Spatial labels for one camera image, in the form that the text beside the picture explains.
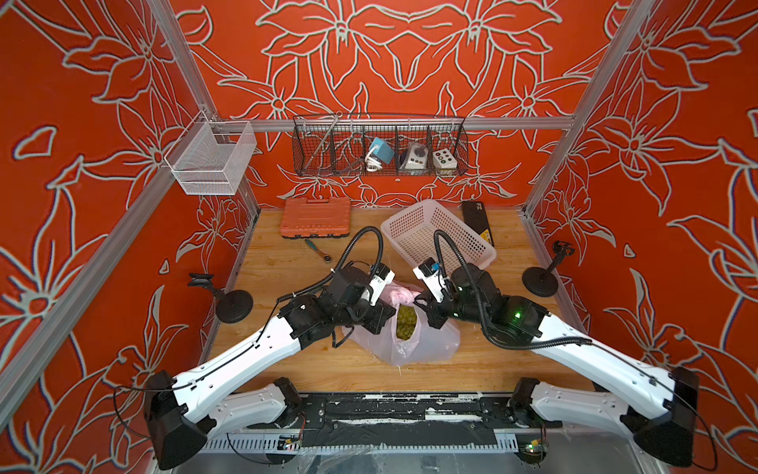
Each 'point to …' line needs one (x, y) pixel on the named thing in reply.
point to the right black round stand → (542, 281)
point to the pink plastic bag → (427, 344)
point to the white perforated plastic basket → (411, 234)
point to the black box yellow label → (476, 218)
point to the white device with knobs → (416, 156)
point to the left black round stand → (232, 306)
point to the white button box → (443, 159)
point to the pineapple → (406, 321)
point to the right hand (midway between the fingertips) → (407, 300)
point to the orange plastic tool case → (309, 218)
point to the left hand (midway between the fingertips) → (396, 310)
